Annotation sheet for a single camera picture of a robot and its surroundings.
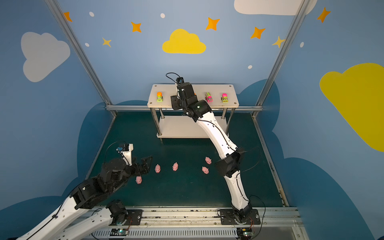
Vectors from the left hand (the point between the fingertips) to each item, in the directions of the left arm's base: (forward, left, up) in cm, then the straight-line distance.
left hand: (147, 158), depth 69 cm
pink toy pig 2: (+6, -11, -23) cm, 26 cm away
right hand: (+30, -13, +13) cm, 35 cm away
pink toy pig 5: (-3, +9, -21) cm, 24 cm away
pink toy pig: (+4, -1, -20) cm, 20 cm away
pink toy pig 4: (+5, -30, -23) cm, 38 cm away
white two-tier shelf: (+34, -37, +11) cm, 51 cm away
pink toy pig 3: (+11, -31, -22) cm, 40 cm away
